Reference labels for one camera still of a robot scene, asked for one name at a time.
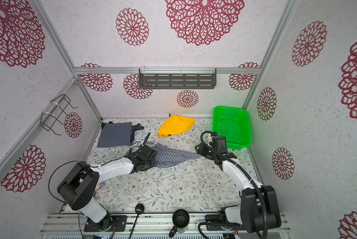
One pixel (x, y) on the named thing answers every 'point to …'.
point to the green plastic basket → (233, 123)
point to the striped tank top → (164, 154)
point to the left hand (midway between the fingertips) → (154, 162)
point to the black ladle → (139, 209)
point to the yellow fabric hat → (175, 124)
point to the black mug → (180, 218)
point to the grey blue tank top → (117, 134)
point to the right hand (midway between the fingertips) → (198, 146)
